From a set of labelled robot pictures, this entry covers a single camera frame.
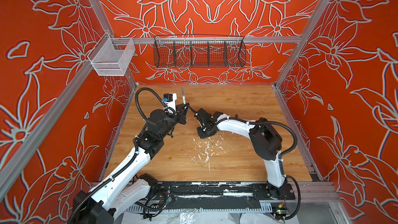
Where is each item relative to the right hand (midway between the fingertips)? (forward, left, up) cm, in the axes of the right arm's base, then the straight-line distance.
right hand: (199, 134), depth 91 cm
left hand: (+1, +5, +29) cm, 30 cm away
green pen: (+2, +6, +33) cm, 33 cm away
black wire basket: (+47, +1, +27) cm, 54 cm away
